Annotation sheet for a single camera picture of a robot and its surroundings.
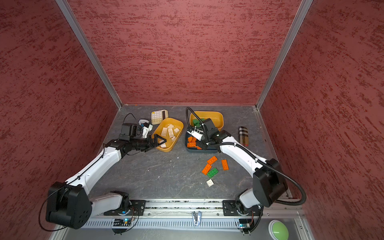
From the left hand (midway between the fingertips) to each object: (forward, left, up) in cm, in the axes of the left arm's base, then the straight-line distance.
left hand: (161, 145), depth 80 cm
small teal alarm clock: (+27, +20, -12) cm, 35 cm away
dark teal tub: (-4, -25, +3) cm, 26 cm away
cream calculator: (+32, +11, -13) cm, 36 cm away
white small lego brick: (+24, 0, -14) cm, 28 cm away
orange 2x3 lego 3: (-1, -30, -16) cm, 34 cm away
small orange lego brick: (+12, -15, -12) cm, 23 cm away
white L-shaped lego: (+12, -4, -13) cm, 18 cm away
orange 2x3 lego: (+12, -17, -14) cm, 25 cm away
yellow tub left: (+4, -2, -8) cm, 9 cm away
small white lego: (+20, -5, -14) cm, 25 cm away
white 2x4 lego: (+18, -2, -14) cm, 23 cm away
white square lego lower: (-15, -28, -15) cm, 35 cm away
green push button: (-36, -58, -13) cm, 70 cm away
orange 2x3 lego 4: (-4, -37, -15) cm, 41 cm away
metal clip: (-31, -20, -13) cm, 39 cm away
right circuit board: (-33, -44, -16) cm, 57 cm away
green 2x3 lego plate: (-10, -29, -14) cm, 34 cm away
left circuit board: (-34, +14, -15) cm, 40 cm away
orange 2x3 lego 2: (-7, -26, -15) cm, 31 cm away
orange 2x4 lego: (+8, -16, -13) cm, 22 cm away
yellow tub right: (+32, -35, -12) cm, 49 cm away
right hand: (+5, -22, -2) cm, 22 cm away
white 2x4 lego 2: (+19, +4, -14) cm, 24 cm away
